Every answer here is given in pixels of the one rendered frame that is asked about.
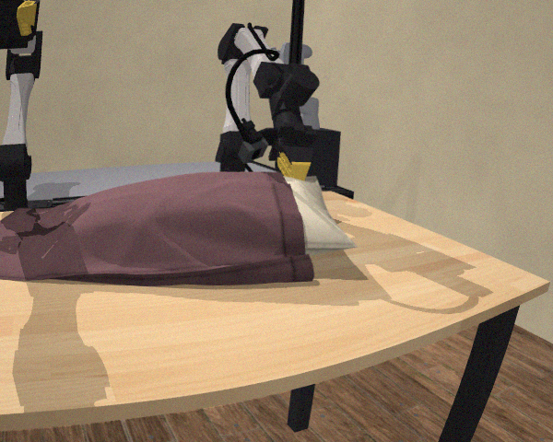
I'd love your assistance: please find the cream pillow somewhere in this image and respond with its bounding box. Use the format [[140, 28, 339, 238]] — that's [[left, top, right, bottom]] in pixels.
[[284, 176, 357, 256]]

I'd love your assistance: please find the maroon pillowcase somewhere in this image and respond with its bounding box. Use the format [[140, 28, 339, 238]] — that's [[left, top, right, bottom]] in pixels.
[[0, 172, 314, 286]]

